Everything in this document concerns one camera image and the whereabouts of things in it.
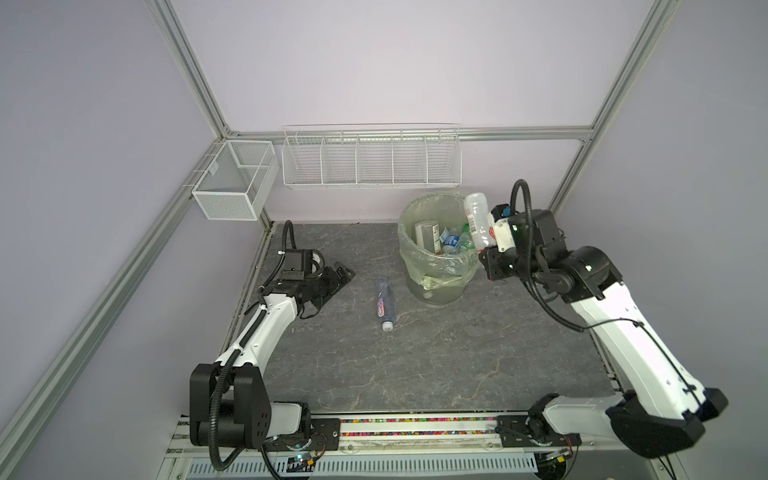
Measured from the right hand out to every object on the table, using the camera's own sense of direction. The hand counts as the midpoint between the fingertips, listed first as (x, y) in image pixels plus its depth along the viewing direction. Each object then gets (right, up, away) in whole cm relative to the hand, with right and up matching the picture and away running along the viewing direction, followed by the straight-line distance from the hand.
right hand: (488, 256), depth 68 cm
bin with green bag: (-11, -7, +15) cm, 19 cm away
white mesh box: (-77, +25, +34) cm, 88 cm away
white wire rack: (-29, +33, +30) cm, 53 cm away
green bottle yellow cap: (-5, +4, +1) cm, 6 cm away
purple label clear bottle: (-25, -15, +24) cm, 38 cm away
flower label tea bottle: (-12, +6, +17) cm, 22 cm away
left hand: (-35, -8, +16) cm, 40 cm away
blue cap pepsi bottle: (-5, +4, +23) cm, 24 cm away
